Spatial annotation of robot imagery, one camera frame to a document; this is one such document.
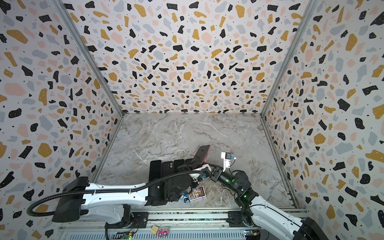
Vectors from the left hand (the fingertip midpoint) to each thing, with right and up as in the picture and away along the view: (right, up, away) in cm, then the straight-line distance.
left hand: (198, 159), depth 69 cm
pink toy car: (-16, -34, 0) cm, 37 cm away
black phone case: (-19, -11, +23) cm, 32 cm away
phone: (+1, +1, -1) cm, 2 cm away
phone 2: (-14, -9, +27) cm, 31 cm away
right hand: (+1, -3, +1) cm, 3 cm away
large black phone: (-27, -11, +22) cm, 36 cm away
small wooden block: (-21, -34, +2) cm, 40 cm away
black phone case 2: (-7, -7, +27) cm, 29 cm away
